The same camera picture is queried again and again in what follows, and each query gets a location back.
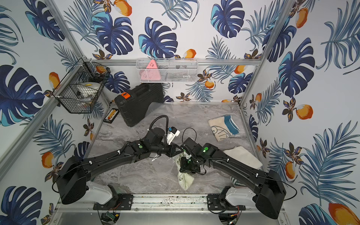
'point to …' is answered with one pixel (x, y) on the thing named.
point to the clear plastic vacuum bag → (164, 169)
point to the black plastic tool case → (134, 105)
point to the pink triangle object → (151, 73)
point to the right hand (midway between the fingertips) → (181, 170)
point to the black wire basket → (81, 87)
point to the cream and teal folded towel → (223, 127)
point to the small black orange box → (111, 116)
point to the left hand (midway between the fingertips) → (184, 149)
